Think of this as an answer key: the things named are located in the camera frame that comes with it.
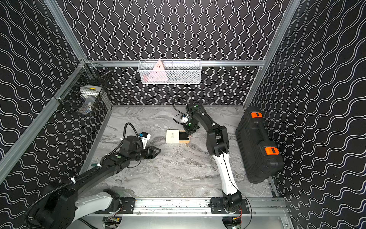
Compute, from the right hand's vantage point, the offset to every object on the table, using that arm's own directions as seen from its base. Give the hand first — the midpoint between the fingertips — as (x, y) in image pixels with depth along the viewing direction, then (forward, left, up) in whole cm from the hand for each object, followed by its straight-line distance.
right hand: (188, 133), depth 101 cm
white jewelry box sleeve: (-4, +11, +1) cm, 12 cm away
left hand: (-18, +18, +10) cm, 28 cm away
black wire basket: (+30, +66, +27) cm, 77 cm away
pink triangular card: (+21, +20, +33) cm, 44 cm away
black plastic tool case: (-27, -33, +21) cm, 48 cm away
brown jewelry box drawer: (-3, +4, -1) cm, 5 cm away
